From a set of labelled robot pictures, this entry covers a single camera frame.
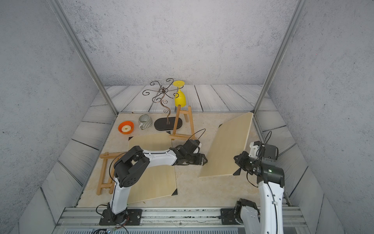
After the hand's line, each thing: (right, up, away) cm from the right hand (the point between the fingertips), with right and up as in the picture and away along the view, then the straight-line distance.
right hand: (236, 157), depth 72 cm
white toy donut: (-70, +13, +35) cm, 79 cm away
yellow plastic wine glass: (-29, +32, +25) cm, 50 cm away
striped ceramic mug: (-56, +18, +36) cm, 69 cm away
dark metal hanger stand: (-43, +16, +40) cm, 61 cm away
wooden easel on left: (-77, -4, +22) cm, 80 cm away
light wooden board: (+6, +6, +32) cm, 33 cm away
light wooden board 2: (-40, -17, +13) cm, 46 cm away
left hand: (-13, -8, +17) cm, 23 cm away
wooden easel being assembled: (-25, +23, +22) cm, 40 cm away
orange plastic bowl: (-70, +17, +36) cm, 81 cm away
